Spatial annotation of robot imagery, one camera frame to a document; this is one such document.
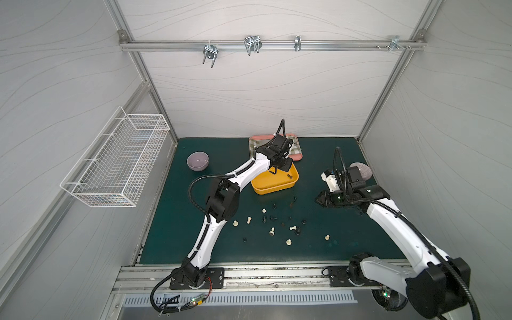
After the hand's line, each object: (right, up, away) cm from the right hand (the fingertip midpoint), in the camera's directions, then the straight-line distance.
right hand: (319, 198), depth 80 cm
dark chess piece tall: (-7, -3, +15) cm, 17 cm away
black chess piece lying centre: (-19, -11, +8) cm, 23 cm away
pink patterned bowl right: (+31, +10, +22) cm, 39 cm away
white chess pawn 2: (-23, -8, +10) cm, 26 cm away
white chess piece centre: (-19, -15, +4) cm, 25 cm away
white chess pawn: (-35, -12, +6) cm, 38 cm away
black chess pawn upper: (-18, -6, +11) cm, 22 cm away
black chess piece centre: (-23, -11, +8) cm, 26 cm away
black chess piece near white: (-8, -14, +2) cm, 16 cm away
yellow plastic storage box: (-22, +4, +19) cm, 29 cm away
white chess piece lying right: (-9, -14, +5) cm, 18 cm away
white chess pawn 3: (-12, -18, +1) cm, 22 cm away
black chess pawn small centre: (-14, -13, +6) cm, 20 cm away
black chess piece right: (-5, -12, +7) cm, 14 cm away
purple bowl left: (-58, +15, +26) cm, 66 cm away
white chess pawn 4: (+4, -17, +2) cm, 18 cm away
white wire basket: (-76, +12, -12) cm, 78 cm away
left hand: (-10, +14, +15) cm, 23 cm away
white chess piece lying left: (-29, -11, +8) cm, 32 cm away
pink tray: (-6, +17, +31) cm, 36 cm away
